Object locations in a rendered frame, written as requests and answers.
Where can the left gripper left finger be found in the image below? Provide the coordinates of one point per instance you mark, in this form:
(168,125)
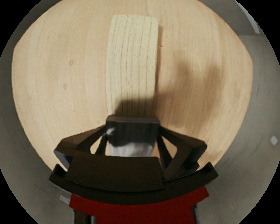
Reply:
(83,141)

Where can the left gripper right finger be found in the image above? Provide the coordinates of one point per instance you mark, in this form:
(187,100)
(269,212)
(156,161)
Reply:
(189,150)

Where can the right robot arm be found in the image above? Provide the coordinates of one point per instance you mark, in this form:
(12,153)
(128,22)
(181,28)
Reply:
(195,214)

